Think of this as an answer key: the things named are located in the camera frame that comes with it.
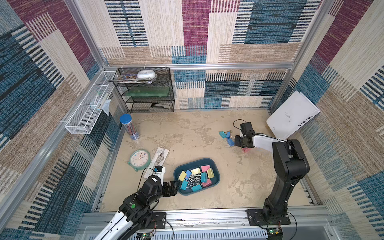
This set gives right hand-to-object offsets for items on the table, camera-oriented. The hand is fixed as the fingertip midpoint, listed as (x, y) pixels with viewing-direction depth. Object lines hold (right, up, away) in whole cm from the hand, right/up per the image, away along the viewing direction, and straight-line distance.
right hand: (237, 140), depth 102 cm
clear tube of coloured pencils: (-69, +13, -15) cm, 71 cm away
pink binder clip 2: (+4, -5, -5) cm, 8 cm away
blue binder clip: (-33, -18, -16) cm, 41 cm away
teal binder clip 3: (-28, -23, -20) cm, 42 cm away
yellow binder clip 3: (-36, -18, -18) cm, 44 cm away
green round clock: (-62, -10, -11) cm, 64 cm away
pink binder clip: (-22, -21, -19) cm, 36 cm away
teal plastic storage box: (-28, -19, -16) cm, 37 cm away
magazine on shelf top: (-67, +38, -10) cm, 78 cm away
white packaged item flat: (-52, -12, -8) cm, 54 cm away
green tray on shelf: (-58, +33, -1) cm, 67 cm away
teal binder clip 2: (-24, -18, -18) cm, 35 cm away
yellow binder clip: (-20, -16, -17) cm, 31 cm away
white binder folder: (+31, +18, -13) cm, 38 cm away
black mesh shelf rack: (-71, +27, +17) cm, 77 cm away
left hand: (-40, -20, -23) cm, 50 cm away
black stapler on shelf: (-57, +25, +9) cm, 63 cm away
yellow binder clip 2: (-28, -16, -16) cm, 36 cm away
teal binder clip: (-35, -23, -18) cm, 45 cm away
